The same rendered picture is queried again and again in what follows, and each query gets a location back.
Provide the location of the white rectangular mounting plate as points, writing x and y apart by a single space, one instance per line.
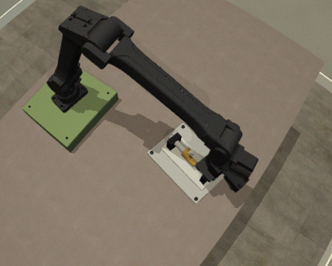
174 172

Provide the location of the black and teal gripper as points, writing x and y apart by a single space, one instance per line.
202 166

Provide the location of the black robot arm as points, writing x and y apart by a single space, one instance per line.
94 38

